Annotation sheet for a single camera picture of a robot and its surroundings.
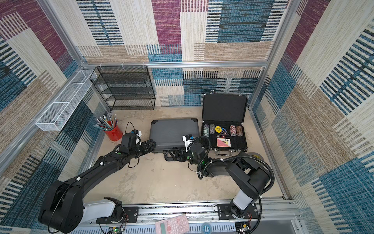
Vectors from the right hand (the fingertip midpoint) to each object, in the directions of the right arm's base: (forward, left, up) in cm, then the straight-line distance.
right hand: (176, 152), depth 87 cm
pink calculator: (-35, -2, -7) cm, 36 cm away
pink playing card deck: (+9, -30, -6) cm, 32 cm away
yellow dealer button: (+20, -28, -6) cm, 35 cm away
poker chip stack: (+17, -19, -3) cm, 26 cm away
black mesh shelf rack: (+47, +39, +12) cm, 62 cm away
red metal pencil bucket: (+14, +41, -1) cm, 43 cm away
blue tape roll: (-35, -14, -9) cm, 39 cm away
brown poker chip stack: (+18, -42, -5) cm, 46 cm away
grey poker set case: (+12, +6, +2) cm, 13 cm away
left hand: (+3, +14, +2) cm, 15 cm away
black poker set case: (+28, -33, -1) cm, 43 cm away
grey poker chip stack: (+19, -23, -4) cm, 30 cm away
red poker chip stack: (+18, -37, -4) cm, 42 cm away
